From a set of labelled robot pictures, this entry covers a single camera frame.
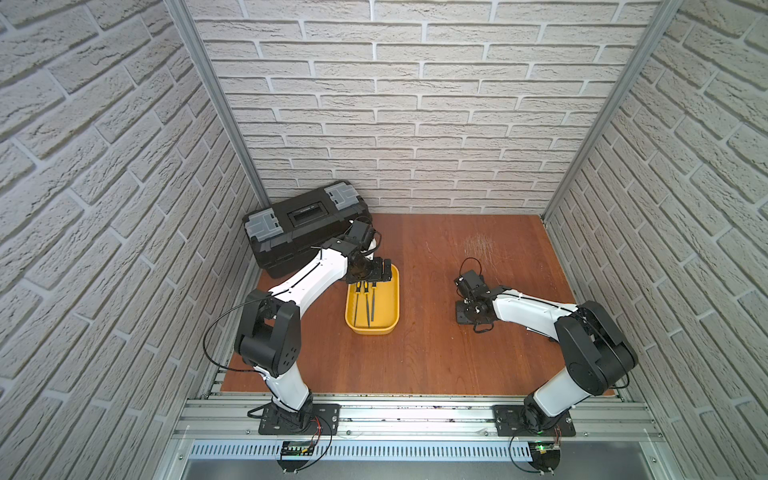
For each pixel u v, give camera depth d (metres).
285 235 0.91
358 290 0.97
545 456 0.70
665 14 0.69
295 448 0.73
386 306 0.95
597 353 0.45
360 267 0.73
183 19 0.70
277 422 0.71
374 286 0.98
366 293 0.97
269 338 0.46
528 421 0.66
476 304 0.68
